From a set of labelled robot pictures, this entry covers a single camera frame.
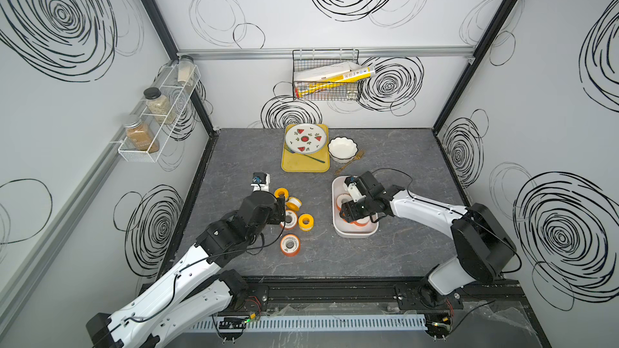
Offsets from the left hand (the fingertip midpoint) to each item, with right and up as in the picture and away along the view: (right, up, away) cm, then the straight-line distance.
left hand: (275, 198), depth 73 cm
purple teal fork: (+12, +11, +36) cm, 39 cm away
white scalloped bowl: (+26, +15, +38) cm, 48 cm away
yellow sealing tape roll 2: (+4, -6, +18) cm, 19 cm away
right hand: (+25, -8, +15) cm, 30 cm away
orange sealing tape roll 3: (+23, -3, +21) cm, 31 cm away
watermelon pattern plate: (+8, +21, +43) cm, 48 cm away
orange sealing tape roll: (+4, -10, +16) cm, 19 cm away
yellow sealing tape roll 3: (+9, -12, +15) cm, 22 cm away
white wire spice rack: (-43, +38, +22) cm, 62 cm away
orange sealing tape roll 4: (+30, -11, +14) cm, 35 cm away
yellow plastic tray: (+14, +10, +35) cm, 39 cm away
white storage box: (+23, -13, +12) cm, 28 cm away
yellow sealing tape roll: (-1, -1, +24) cm, 24 cm away
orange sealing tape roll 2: (+4, -19, +11) cm, 22 cm away
